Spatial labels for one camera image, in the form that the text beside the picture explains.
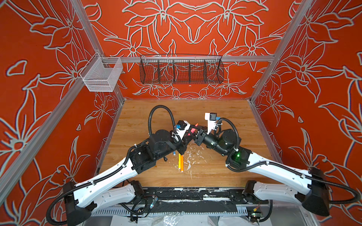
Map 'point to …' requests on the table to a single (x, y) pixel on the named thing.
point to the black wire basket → (181, 69)
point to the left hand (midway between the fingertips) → (191, 132)
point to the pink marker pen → (193, 130)
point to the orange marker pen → (182, 163)
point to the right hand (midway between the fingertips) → (184, 128)
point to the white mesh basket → (97, 78)
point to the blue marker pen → (174, 153)
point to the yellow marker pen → (179, 161)
